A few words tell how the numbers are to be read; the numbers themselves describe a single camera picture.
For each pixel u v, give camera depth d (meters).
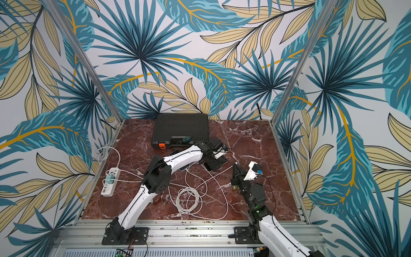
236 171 0.77
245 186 0.69
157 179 0.59
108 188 0.84
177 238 0.73
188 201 0.84
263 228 0.58
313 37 0.77
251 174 0.69
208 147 0.75
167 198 0.82
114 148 0.98
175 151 1.03
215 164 0.88
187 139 0.98
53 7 0.67
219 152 0.83
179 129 1.03
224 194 0.86
